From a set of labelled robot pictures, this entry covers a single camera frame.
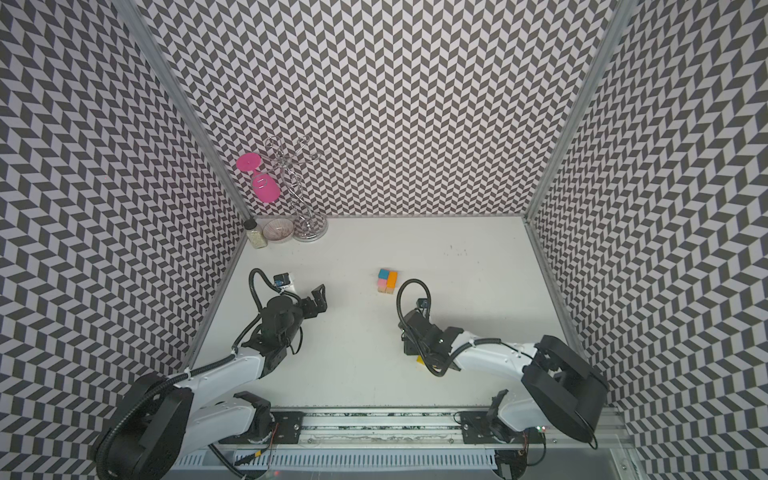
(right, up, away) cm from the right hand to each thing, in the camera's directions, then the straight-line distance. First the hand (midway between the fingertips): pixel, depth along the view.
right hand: (415, 346), depth 86 cm
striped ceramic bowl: (-51, +35, +26) cm, 67 cm away
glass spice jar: (-56, +34, +18) cm, 67 cm away
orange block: (-7, +18, +12) cm, 23 cm away
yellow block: (+1, -3, -2) cm, 4 cm away
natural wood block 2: (-8, +15, +10) cm, 20 cm away
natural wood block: (-10, +15, +11) cm, 21 cm away
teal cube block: (-10, +20, +11) cm, 25 cm away
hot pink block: (-11, +17, +11) cm, 23 cm away
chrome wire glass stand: (-41, +37, +29) cm, 62 cm away
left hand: (-30, +16, +1) cm, 35 cm away
